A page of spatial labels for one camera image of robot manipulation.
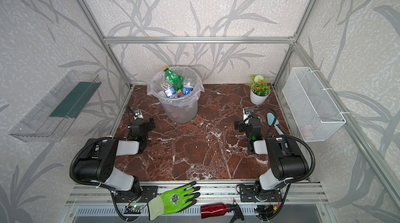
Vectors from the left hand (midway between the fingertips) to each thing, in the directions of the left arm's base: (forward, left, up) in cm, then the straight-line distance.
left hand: (144, 113), depth 94 cm
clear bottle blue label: (+2, -19, +18) cm, 26 cm away
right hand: (+2, -62, 0) cm, 62 cm away
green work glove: (-44, -24, -5) cm, 50 cm away
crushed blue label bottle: (+6, -28, +18) cm, 34 cm away
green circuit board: (-47, -5, -9) cm, 48 cm away
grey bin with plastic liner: (-2, -24, +8) cm, 25 cm away
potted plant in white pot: (+14, -72, +8) cm, 74 cm away
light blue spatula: (+1, -82, -8) cm, 82 cm away
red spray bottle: (-47, -45, -3) cm, 65 cm away
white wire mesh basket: (-16, -82, +28) cm, 88 cm away
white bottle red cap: (+2, -14, +16) cm, 22 cm away
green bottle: (+12, -21, +16) cm, 29 cm away
